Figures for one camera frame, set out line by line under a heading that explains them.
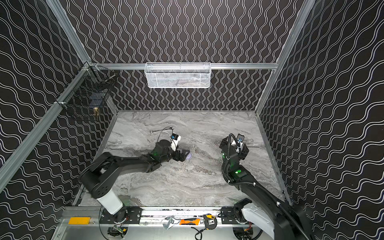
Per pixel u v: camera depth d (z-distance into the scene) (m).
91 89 0.98
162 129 1.10
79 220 0.73
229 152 0.58
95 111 0.83
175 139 0.80
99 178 0.47
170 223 0.72
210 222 0.71
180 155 0.82
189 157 0.92
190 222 0.72
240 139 0.66
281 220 0.41
